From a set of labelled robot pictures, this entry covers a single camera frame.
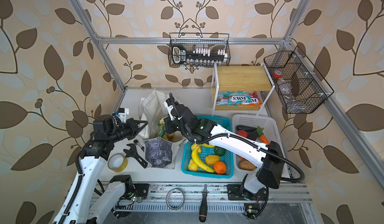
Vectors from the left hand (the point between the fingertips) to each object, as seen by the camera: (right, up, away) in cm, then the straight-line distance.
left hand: (148, 121), depth 70 cm
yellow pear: (+7, -12, +23) cm, 26 cm away
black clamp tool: (-15, -21, +16) cm, 30 cm away
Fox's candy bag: (+47, +12, +16) cm, 51 cm away
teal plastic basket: (+29, -23, +10) cm, 38 cm away
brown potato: (+49, -24, +7) cm, 55 cm away
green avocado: (+36, -18, +12) cm, 42 cm away
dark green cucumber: (+52, -7, +23) cm, 57 cm away
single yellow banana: (+24, -22, +8) cm, 34 cm away
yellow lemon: (+22, -16, +14) cm, 30 cm away
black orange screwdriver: (+26, -41, -3) cm, 49 cm away
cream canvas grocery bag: (+6, -15, +2) cm, 16 cm away
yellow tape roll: (-17, -26, +12) cm, 34 cm away
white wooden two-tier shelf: (+47, +22, +10) cm, 53 cm away
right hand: (+8, +1, -1) cm, 8 cm away
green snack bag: (+3, -5, +12) cm, 13 cm away
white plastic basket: (+71, -9, +24) cm, 75 cm away
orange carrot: (+62, -11, +17) cm, 65 cm away
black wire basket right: (+75, +17, +3) cm, 77 cm away
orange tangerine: (+35, -24, +5) cm, 43 cm away
